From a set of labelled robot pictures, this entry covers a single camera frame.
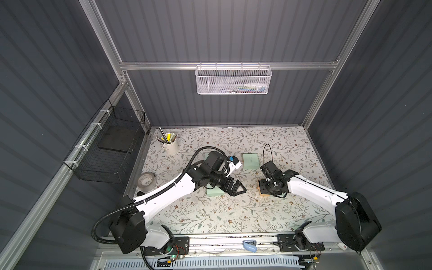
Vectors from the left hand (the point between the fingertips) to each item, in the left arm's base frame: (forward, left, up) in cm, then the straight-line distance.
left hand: (241, 190), depth 72 cm
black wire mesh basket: (+14, +61, +9) cm, 63 cm away
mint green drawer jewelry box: (+5, -13, -18) cm, 23 cm away
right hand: (+7, -15, -14) cm, 22 cm away
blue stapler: (-18, -4, -16) cm, 24 cm away
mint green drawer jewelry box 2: (-2, +11, +5) cm, 12 cm away
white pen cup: (+32, +37, -6) cm, 49 cm away
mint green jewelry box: (+25, -10, -15) cm, 30 cm away
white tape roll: (+14, +51, -18) cm, 55 cm away
